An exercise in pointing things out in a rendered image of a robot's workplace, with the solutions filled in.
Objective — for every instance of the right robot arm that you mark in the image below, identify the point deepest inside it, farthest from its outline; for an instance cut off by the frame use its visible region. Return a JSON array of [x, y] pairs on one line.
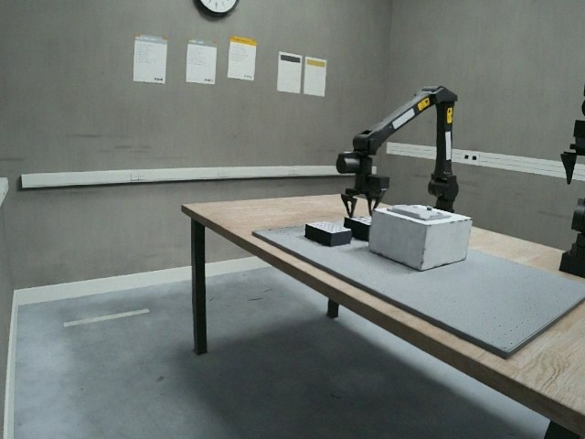
[[378, 133]]

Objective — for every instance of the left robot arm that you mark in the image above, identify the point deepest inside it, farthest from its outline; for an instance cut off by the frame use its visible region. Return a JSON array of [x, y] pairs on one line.
[[577, 252]]

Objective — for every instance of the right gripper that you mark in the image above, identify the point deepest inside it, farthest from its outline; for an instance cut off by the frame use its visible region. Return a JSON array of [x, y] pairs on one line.
[[370, 194]]

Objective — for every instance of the white plate with round holes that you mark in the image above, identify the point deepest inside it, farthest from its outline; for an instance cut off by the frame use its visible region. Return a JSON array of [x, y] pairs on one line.
[[359, 225]]

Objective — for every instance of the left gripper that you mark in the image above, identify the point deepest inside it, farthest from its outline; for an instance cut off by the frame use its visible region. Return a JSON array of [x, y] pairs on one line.
[[569, 165]]

